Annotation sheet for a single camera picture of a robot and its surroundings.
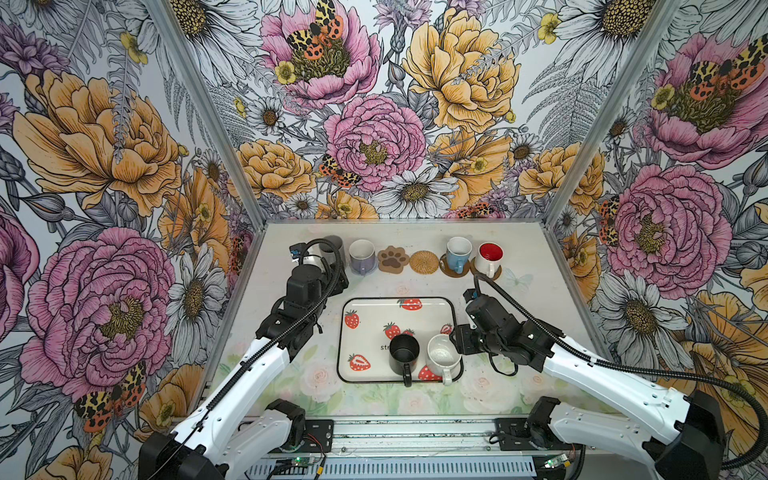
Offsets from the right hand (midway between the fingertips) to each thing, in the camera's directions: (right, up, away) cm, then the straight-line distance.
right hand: (461, 346), depth 78 cm
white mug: (-3, -5, +9) cm, 11 cm away
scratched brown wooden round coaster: (+1, +18, +30) cm, 35 cm away
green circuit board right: (+20, -26, -6) cm, 33 cm away
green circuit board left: (-40, -25, -6) cm, 47 cm away
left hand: (-34, +18, +2) cm, 38 cm away
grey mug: (-39, +24, +22) cm, 51 cm away
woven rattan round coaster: (-6, +20, +31) cm, 38 cm away
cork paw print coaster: (-18, +21, +33) cm, 43 cm away
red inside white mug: (+16, +22, +27) cm, 38 cm away
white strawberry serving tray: (-26, +1, +15) cm, 30 cm away
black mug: (-15, -5, +8) cm, 17 cm away
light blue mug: (+4, +24, +25) cm, 35 cm away
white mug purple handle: (-28, +23, +30) cm, 47 cm away
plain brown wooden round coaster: (+11, +18, +28) cm, 35 cm away
